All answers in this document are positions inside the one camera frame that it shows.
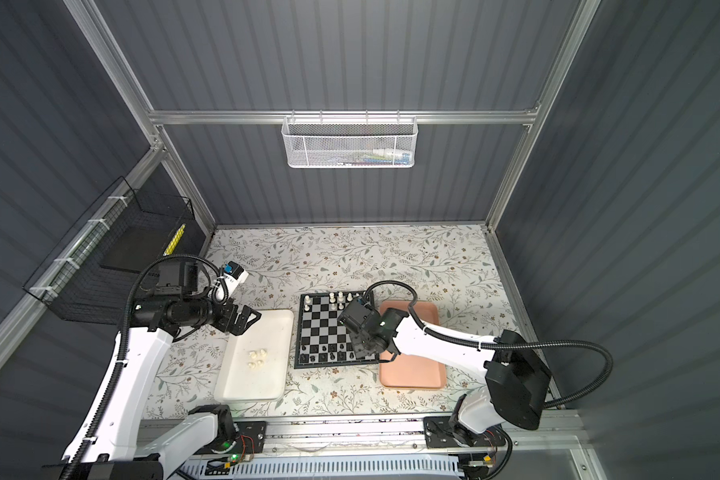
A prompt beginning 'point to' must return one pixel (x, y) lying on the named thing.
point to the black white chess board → (321, 340)
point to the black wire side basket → (94, 276)
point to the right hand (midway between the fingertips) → (365, 344)
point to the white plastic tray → (236, 381)
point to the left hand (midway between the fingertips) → (241, 308)
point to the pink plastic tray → (411, 371)
